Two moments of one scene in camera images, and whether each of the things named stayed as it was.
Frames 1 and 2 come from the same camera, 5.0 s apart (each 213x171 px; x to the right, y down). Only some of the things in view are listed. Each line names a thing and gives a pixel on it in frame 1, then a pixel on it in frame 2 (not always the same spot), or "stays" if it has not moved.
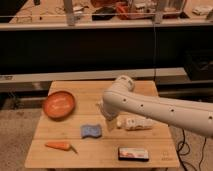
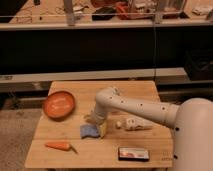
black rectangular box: x=133 y=154 stays
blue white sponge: x=91 y=130 stays
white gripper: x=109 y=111 to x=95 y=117
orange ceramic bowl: x=58 y=105 stays
